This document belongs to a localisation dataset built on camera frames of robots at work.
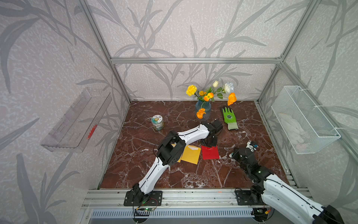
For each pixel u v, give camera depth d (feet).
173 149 1.84
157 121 3.19
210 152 2.94
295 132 2.47
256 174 1.97
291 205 1.59
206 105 3.27
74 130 2.24
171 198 2.47
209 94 2.51
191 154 2.92
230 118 3.55
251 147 2.40
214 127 2.38
